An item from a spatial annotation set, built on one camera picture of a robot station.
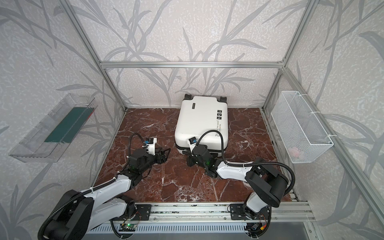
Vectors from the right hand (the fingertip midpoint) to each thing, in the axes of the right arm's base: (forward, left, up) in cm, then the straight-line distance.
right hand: (185, 148), depth 85 cm
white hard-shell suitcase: (+18, -5, +8) cm, 20 cm away
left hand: (+2, +10, +2) cm, 10 cm away
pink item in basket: (-7, -55, +10) cm, 56 cm away
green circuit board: (-36, +26, -12) cm, 46 cm away
